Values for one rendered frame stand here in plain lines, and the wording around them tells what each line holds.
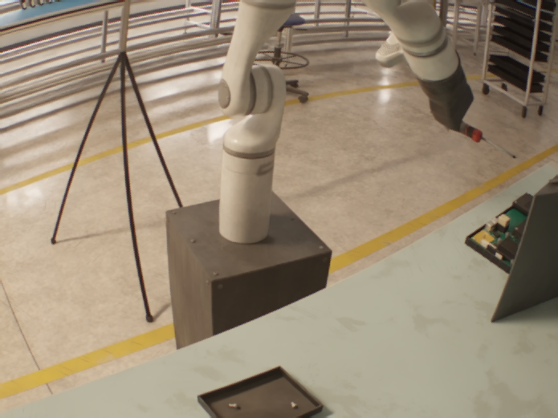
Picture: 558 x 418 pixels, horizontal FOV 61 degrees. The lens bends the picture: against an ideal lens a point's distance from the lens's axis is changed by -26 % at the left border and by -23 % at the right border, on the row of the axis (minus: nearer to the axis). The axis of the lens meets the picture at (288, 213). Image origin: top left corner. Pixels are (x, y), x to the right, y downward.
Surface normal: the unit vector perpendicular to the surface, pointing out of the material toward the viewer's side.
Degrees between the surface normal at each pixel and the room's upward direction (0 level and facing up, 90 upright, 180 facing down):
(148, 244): 0
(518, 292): 90
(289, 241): 0
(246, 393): 0
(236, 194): 90
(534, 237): 90
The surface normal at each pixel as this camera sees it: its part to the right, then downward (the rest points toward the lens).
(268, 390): 0.09, -0.85
